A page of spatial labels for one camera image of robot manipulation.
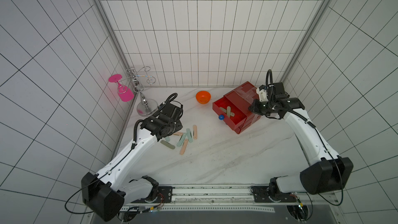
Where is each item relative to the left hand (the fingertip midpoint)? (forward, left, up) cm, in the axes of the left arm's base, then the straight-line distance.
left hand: (175, 128), depth 78 cm
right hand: (+11, -40, +5) cm, 42 cm away
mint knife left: (+2, +7, -17) cm, 19 cm away
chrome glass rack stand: (+24, +25, -14) cm, 38 cm away
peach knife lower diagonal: (-3, -3, -17) cm, 18 cm away
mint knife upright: (+4, -7, -16) cm, 18 cm away
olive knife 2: (-2, +7, -17) cm, 18 cm away
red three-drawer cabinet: (+17, -37, +4) cm, 41 cm away
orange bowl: (+33, -15, -14) cm, 39 cm away
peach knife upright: (+7, -10, -17) cm, 20 cm away
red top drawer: (+2, -32, +4) cm, 32 cm away
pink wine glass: (+16, +28, +9) cm, 33 cm away
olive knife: (+10, -31, -1) cm, 32 cm away
